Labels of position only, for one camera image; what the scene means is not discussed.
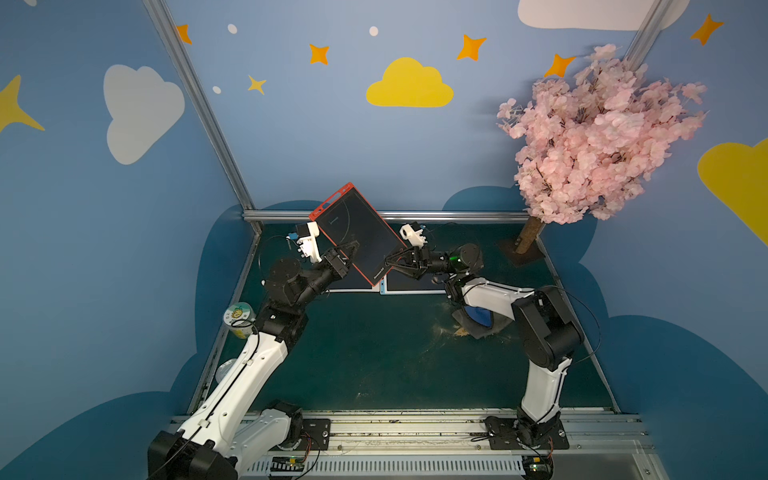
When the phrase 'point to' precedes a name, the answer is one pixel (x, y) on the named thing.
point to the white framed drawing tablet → (354, 282)
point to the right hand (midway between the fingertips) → (393, 265)
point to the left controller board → (287, 463)
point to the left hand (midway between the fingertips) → (359, 240)
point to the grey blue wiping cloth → (479, 322)
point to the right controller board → (537, 467)
